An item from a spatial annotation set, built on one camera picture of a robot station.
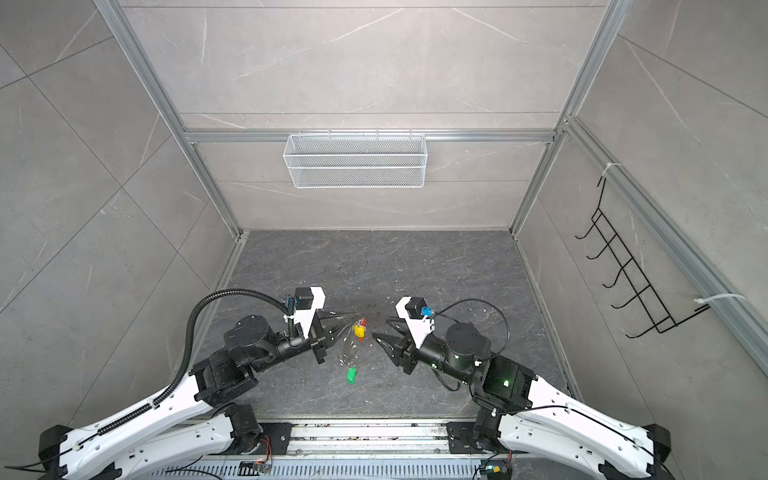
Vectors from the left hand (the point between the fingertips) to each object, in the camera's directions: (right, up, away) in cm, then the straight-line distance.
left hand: (354, 311), depth 58 cm
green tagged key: (-2, -16, +11) cm, 20 cm away
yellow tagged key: (+1, -5, +3) cm, 6 cm away
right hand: (+5, -3, +3) cm, 7 cm away
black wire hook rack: (+62, -2, +1) cm, 62 cm away
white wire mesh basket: (-5, +44, +43) cm, 61 cm away
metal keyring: (-1, -10, +2) cm, 10 cm away
